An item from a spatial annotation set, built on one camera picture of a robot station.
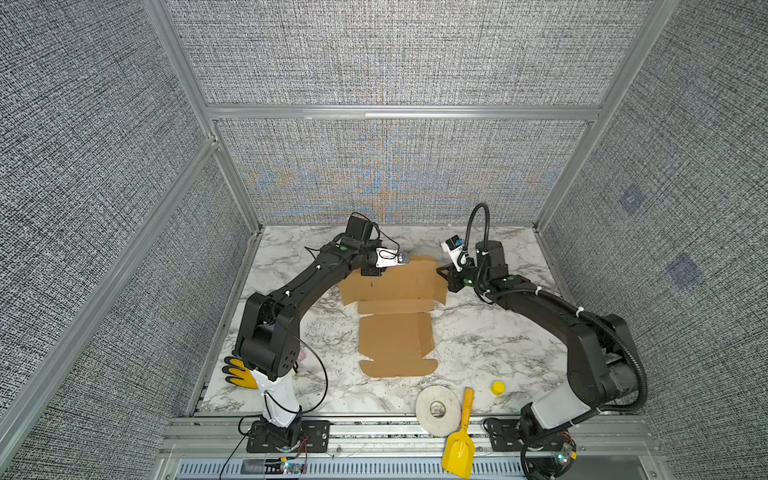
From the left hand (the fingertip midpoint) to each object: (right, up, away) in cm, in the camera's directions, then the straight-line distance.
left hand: (384, 253), depth 91 cm
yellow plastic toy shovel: (+17, -47, -21) cm, 54 cm away
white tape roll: (+14, -41, -13) cm, 46 cm away
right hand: (+17, -4, -1) cm, 17 cm away
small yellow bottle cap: (+30, -36, -11) cm, 48 cm away
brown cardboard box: (+4, -24, 0) cm, 25 cm away
